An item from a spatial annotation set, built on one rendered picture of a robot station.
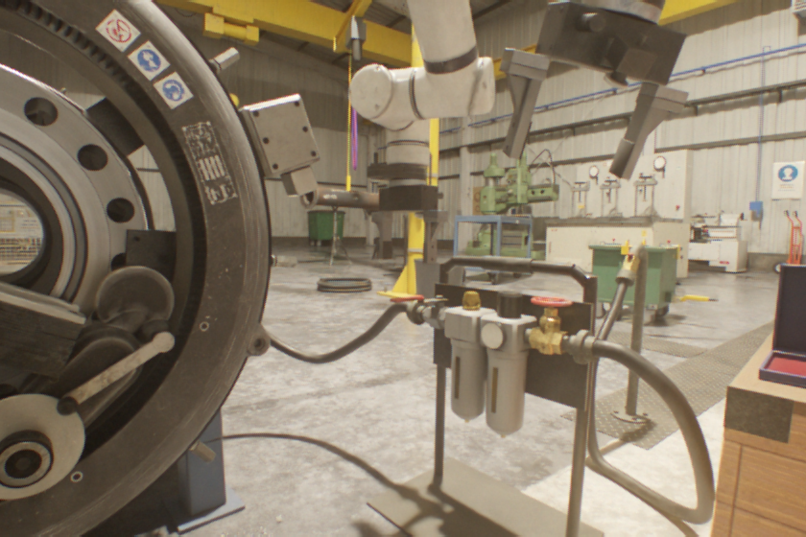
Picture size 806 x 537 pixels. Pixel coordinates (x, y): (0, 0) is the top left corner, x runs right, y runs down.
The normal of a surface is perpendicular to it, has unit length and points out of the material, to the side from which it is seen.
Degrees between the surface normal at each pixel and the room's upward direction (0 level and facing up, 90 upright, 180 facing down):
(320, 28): 90
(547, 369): 90
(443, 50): 136
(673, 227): 90
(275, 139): 90
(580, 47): 113
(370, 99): 99
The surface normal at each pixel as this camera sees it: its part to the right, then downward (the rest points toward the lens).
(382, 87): -0.43, 0.09
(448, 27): 0.16, 0.71
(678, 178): -0.90, 0.02
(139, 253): 0.67, 0.07
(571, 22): 0.09, 0.47
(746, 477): -0.74, 0.04
